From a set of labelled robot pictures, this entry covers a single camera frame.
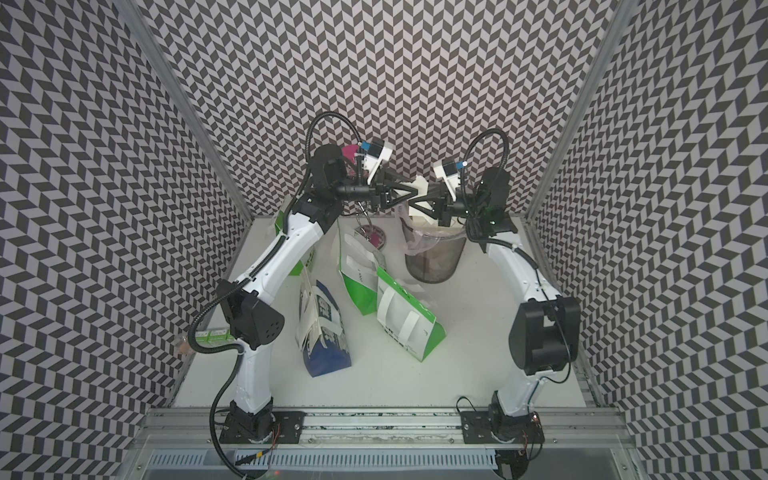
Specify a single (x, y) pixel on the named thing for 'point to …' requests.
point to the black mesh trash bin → (431, 256)
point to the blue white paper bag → (322, 334)
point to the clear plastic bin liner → (416, 240)
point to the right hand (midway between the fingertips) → (411, 205)
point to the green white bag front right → (405, 319)
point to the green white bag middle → (359, 265)
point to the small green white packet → (214, 337)
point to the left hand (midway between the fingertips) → (417, 191)
